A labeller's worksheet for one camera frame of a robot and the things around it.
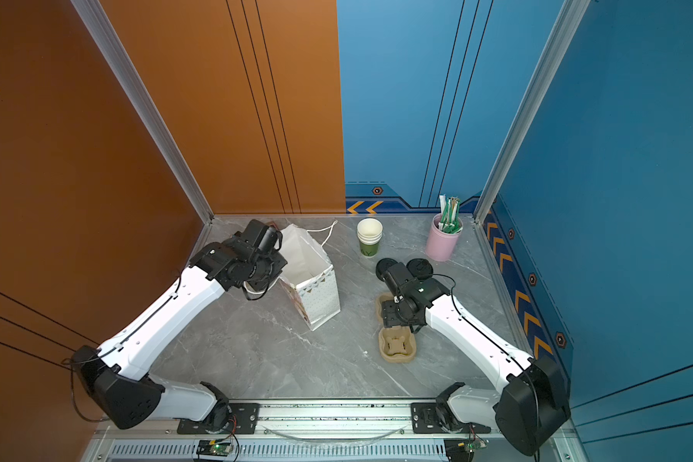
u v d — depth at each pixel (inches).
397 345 32.8
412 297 21.7
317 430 28.5
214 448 27.9
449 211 37.3
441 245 40.3
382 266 39.4
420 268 35.9
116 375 15.3
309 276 40.1
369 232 39.3
